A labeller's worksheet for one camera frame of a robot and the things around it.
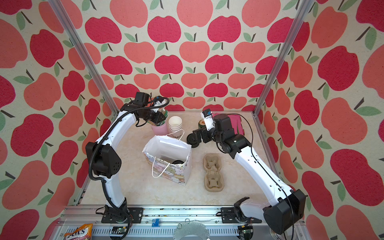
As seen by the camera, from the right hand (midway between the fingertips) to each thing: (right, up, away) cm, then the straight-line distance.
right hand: (205, 127), depth 75 cm
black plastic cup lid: (-15, -19, +4) cm, 24 cm away
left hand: (-23, +6, +13) cm, 27 cm away
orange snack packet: (-56, -48, -8) cm, 75 cm away
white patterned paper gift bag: (-20, -19, +11) cm, 30 cm away
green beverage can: (0, +2, +26) cm, 26 cm away
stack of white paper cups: (-17, +1, +19) cm, 26 cm away
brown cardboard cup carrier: (+6, -30, +7) cm, 31 cm away
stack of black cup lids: (-7, -9, +23) cm, 25 cm away
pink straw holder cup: (-29, -3, +26) cm, 39 cm away
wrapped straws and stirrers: (-24, +9, +18) cm, 31 cm away
